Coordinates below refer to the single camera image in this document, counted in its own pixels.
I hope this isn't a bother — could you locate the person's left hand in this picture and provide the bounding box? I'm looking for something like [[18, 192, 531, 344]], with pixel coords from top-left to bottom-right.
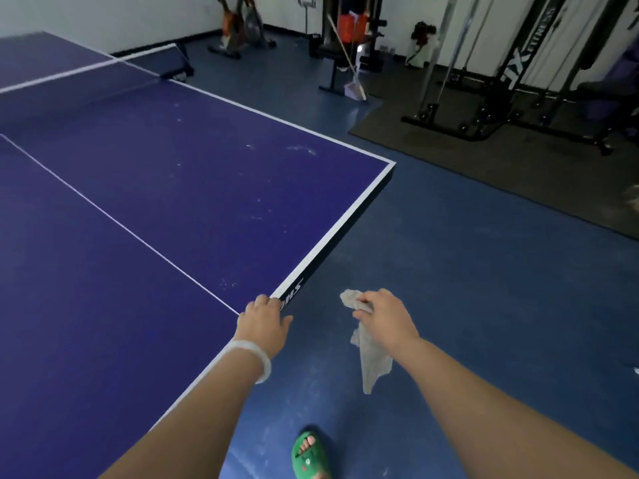
[[234, 293, 294, 360]]

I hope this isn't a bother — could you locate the person's right forearm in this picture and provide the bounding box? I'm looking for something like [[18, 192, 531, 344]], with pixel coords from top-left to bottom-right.
[[394, 337, 639, 479]]

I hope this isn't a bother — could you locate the orange bag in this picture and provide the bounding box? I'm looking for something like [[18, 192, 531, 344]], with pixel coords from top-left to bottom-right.
[[337, 12, 370, 43]]

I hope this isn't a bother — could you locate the black red gear bundle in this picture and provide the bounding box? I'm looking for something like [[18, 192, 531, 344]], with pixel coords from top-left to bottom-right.
[[405, 20, 441, 69]]

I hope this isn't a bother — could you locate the white jade bangle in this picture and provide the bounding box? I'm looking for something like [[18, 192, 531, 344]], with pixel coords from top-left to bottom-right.
[[227, 339, 272, 385]]

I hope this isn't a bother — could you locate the person's left forearm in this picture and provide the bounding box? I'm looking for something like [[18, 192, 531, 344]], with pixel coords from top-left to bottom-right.
[[99, 349, 263, 479]]

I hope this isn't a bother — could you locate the black fitness machine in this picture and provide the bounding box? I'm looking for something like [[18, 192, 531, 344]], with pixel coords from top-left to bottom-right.
[[308, 0, 388, 96]]

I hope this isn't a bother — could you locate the grey cleaning cloth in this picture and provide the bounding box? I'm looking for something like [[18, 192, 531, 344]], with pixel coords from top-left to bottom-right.
[[339, 289, 394, 396]]

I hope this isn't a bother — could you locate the green left slipper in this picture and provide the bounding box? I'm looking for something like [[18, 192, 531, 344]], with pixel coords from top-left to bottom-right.
[[291, 431, 333, 479]]

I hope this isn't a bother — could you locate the black exercise equipment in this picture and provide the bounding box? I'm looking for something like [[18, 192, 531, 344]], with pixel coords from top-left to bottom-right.
[[401, 0, 639, 156]]

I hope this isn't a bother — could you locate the blue table net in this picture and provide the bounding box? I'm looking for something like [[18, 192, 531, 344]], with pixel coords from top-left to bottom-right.
[[0, 43, 180, 130]]

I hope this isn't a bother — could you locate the person's right hand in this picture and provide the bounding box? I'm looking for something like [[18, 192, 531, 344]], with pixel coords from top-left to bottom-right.
[[351, 289, 421, 360]]

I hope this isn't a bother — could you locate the black floor mat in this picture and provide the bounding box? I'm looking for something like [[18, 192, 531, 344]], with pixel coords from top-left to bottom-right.
[[347, 59, 639, 240]]

